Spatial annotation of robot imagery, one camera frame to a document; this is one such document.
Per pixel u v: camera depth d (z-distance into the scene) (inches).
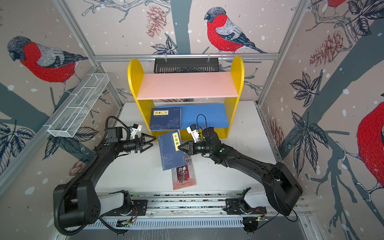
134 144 28.5
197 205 29.9
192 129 28.2
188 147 27.5
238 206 28.9
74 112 29.7
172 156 29.1
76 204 15.9
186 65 39.4
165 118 35.2
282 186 16.7
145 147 31.0
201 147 26.4
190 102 49.9
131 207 28.4
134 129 30.6
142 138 28.1
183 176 32.8
